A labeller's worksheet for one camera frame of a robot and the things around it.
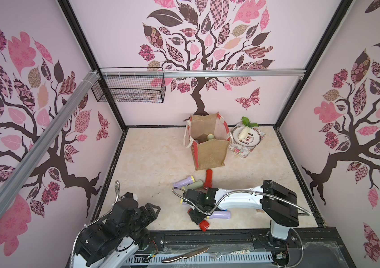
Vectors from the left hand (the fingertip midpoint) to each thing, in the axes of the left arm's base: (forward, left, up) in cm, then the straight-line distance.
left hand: (154, 218), depth 67 cm
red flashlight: (+23, -25, -14) cm, 37 cm away
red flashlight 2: (0, -21, -11) cm, 24 cm away
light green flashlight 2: (+20, -18, -12) cm, 29 cm away
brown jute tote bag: (+34, -24, -2) cm, 41 cm away
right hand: (+4, -16, -14) cm, 21 cm away
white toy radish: (+66, -56, -11) cm, 87 cm away
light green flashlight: (+52, -27, -8) cm, 59 cm away
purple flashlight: (+23, -15, -11) cm, 29 cm away
